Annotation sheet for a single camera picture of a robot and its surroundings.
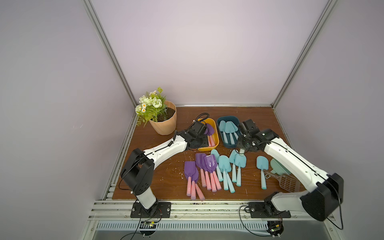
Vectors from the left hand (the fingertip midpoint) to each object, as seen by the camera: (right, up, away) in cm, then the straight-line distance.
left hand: (208, 141), depth 86 cm
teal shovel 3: (+10, -16, 0) cm, 19 cm away
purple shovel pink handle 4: (-8, -20, -4) cm, 22 cm away
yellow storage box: (+3, +12, +17) cm, 21 cm away
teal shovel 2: (+10, -15, 0) cm, 18 cm away
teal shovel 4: (+15, -12, +4) cm, 19 cm away
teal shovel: (+5, -9, +6) cm, 12 cm away
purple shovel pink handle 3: (-11, -16, -1) cm, 20 cm away
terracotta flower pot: (-25, +8, +6) cm, 27 cm away
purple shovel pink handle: (+2, 0, +12) cm, 12 cm away
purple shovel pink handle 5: (-6, -14, +2) cm, 15 cm away
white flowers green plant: (-32, +20, -6) cm, 39 cm away
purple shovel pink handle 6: (+1, -13, +1) cm, 14 cm away
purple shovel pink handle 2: (+2, +3, +24) cm, 24 cm away
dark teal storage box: (+20, +13, +19) cm, 30 cm away
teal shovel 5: (+20, -13, +4) cm, 24 cm away
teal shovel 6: (+11, +7, +18) cm, 23 cm away
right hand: (+18, +3, -6) cm, 20 cm away
